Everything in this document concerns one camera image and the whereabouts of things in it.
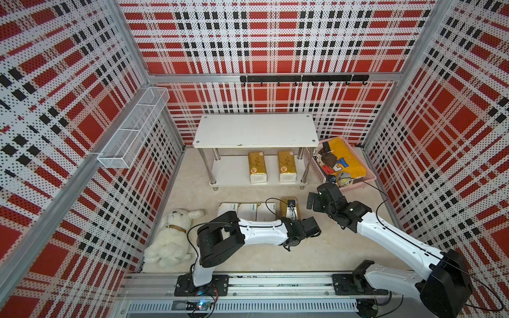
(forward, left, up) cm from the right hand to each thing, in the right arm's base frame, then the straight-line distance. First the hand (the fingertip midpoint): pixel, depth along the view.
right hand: (321, 198), depth 83 cm
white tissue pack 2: (-2, +32, -8) cm, 33 cm away
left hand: (-7, +10, -10) cm, 16 cm away
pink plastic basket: (+27, -14, -7) cm, 31 cm away
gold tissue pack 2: (+15, +13, -1) cm, 20 cm away
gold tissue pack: (+13, +27, +1) cm, 30 cm away
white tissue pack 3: (-2, +25, -11) cm, 27 cm away
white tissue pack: (+1, +43, -9) cm, 44 cm away
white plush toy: (-19, +60, -2) cm, 63 cm away
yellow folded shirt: (+25, -20, -7) cm, 32 cm away
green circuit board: (-37, +46, -11) cm, 60 cm away
